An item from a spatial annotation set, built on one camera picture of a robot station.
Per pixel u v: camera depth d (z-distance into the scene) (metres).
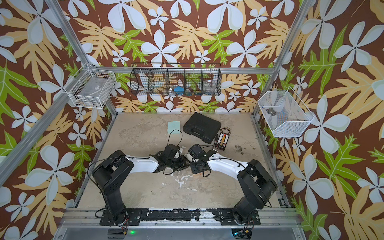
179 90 0.95
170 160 0.77
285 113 0.83
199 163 0.64
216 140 1.04
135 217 0.73
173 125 1.08
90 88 0.85
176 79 0.96
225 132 1.08
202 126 1.05
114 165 0.55
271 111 0.86
